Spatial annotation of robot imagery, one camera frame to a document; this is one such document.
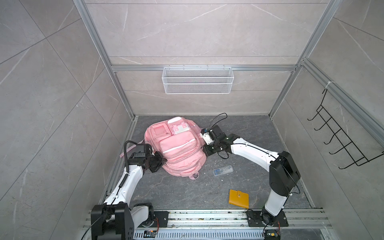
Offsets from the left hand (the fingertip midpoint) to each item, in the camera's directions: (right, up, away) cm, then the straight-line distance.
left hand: (165, 156), depth 85 cm
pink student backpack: (+8, +7, +6) cm, 12 cm away
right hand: (+23, +4, +4) cm, 23 cm away
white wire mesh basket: (+19, +49, +16) cm, 55 cm away
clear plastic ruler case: (+34, -10, +6) cm, 36 cm away
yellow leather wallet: (+41, -22, -6) cm, 47 cm away
